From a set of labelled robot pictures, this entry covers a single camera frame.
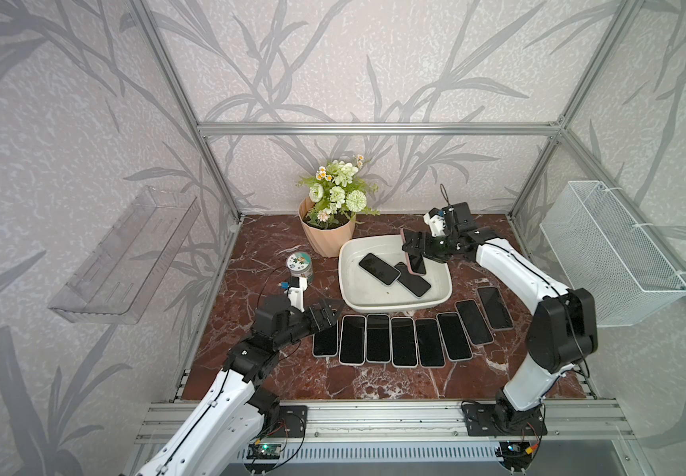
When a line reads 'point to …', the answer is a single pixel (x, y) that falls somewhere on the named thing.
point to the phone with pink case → (352, 340)
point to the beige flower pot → (327, 242)
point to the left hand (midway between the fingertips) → (338, 310)
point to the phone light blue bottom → (412, 282)
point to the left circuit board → (264, 451)
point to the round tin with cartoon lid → (299, 265)
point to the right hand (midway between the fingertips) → (413, 247)
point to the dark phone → (380, 269)
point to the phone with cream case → (403, 343)
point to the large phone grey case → (456, 340)
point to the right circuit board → (515, 451)
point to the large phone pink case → (413, 243)
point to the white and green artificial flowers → (336, 198)
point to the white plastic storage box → (362, 292)
